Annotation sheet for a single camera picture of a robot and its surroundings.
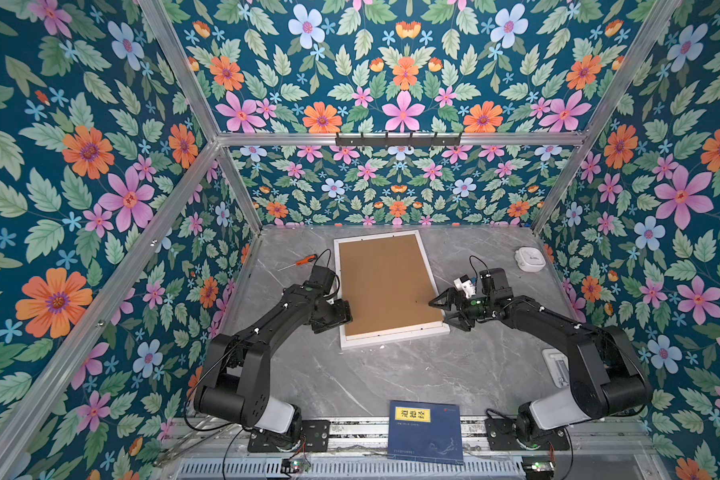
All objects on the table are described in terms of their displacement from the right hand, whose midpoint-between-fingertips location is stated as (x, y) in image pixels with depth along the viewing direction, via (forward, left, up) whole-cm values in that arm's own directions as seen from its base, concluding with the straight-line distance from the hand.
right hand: (436, 309), depth 86 cm
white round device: (+24, -38, -7) cm, 46 cm away
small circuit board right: (-37, -22, -11) cm, 44 cm away
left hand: (0, +26, -2) cm, 26 cm away
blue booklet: (-30, +5, -10) cm, 31 cm away
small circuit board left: (-36, +38, -10) cm, 53 cm away
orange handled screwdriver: (+25, +43, -6) cm, 50 cm away
